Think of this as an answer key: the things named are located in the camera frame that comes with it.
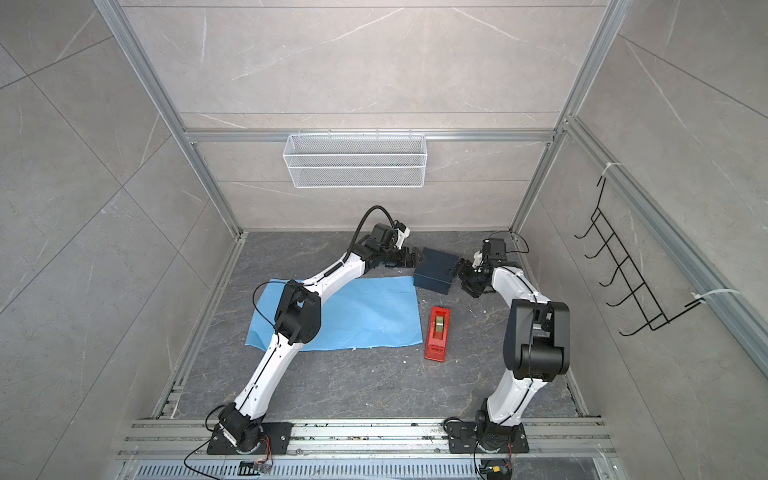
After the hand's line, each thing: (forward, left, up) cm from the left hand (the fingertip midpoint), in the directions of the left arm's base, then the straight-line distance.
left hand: (424, 255), depth 98 cm
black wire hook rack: (-30, -42, +22) cm, 56 cm away
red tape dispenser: (-30, -1, -6) cm, 31 cm away
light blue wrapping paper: (-14, +21, -12) cm, 28 cm away
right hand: (-8, -10, -2) cm, 13 cm away
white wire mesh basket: (+27, +22, +19) cm, 40 cm away
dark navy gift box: (-4, -3, -4) cm, 7 cm away
